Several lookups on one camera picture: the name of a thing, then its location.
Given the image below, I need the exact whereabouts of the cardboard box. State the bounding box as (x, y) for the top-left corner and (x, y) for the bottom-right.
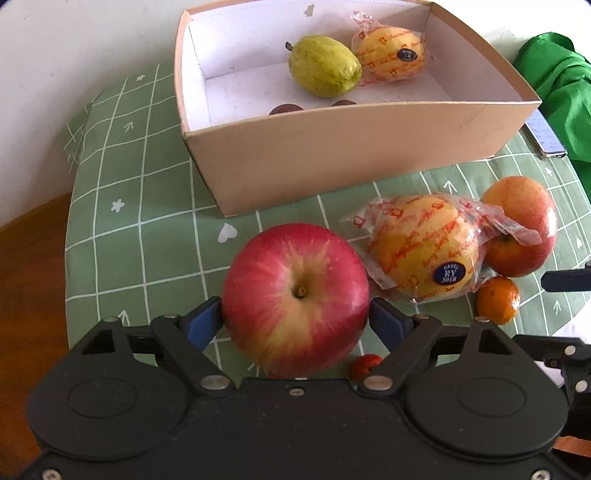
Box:
(174, 0), (542, 217)

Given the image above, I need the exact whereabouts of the plastic-wrapped yellow orange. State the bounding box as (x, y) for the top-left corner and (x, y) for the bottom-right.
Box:
(341, 193), (543, 304)
(349, 10), (428, 86)

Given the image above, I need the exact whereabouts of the small red crabapple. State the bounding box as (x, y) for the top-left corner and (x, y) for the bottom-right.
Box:
(351, 354), (384, 381)

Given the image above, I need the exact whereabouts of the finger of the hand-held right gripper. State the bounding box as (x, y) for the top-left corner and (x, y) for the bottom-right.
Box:
(513, 336), (591, 409)
(541, 261), (591, 292)

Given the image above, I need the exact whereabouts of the smartphone with lit screen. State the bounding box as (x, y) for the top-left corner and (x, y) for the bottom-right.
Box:
(525, 111), (566, 160)

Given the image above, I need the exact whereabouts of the green cloth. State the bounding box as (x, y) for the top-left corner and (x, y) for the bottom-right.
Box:
(512, 32), (591, 204)

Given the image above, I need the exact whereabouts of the green checked tablecloth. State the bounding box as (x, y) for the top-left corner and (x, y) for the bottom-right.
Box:
(64, 60), (591, 384)

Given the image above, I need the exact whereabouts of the green guava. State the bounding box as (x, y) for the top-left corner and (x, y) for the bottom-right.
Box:
(285, 36), (363, 97)

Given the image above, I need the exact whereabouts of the red apple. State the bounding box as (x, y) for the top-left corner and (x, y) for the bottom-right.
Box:
(480, 176), (558, 278)
(222, 224), (371, 378)

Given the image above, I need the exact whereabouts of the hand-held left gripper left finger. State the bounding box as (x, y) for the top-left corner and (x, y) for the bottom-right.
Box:
(81, 296), (234, 398)

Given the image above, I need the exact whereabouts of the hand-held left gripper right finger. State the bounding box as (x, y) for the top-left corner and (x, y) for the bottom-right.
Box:
(359, 298), (525, 398)

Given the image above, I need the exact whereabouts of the small orange mandarin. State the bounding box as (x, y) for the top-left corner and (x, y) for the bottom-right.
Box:
(476, 276), (521, 325)

